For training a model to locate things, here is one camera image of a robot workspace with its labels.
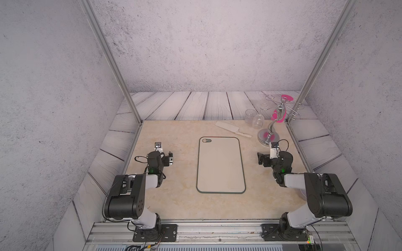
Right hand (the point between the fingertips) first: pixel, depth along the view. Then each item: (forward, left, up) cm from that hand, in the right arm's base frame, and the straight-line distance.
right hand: (268, 151), depth 94 cm
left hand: (-1, +62, +1) cm, 62 cm away
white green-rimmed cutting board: (-9, +29, -5) cm, 30 cm away
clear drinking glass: (+35, +5, -2) cm, 36 cm away
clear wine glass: (+17, +4, +8) cm, 20 cm away
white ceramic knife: (+26, +18, -9) cm, 33 cm away
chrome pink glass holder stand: (+24, -13, +10) cm, 29 cm away
